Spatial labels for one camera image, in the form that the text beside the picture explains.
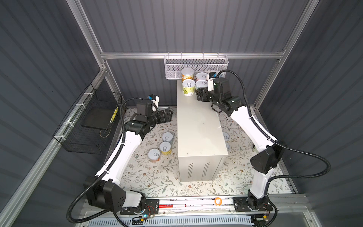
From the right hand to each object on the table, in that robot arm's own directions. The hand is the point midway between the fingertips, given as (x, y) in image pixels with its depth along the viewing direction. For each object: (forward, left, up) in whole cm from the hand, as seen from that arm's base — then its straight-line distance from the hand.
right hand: (202, 91), depth 78 cm
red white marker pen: (-50, +15, -36) cm, 63 cm away
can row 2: (-19, +23, -30) cm, 42 cm away
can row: (-12, +22, -29) cm, 38 cm away
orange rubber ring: (-48, -7, -37) cm, 61 cm away
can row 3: (-16, -18, -33) cm, 41 cm away
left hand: (-10, +21, -6) cm, 24 cm away
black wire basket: (-17, +62, -5) cm, 65 cm away
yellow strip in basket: (-9, +51, -9) cm, 53 cm away
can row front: (-24, +30, -30) cm, 49 cm away
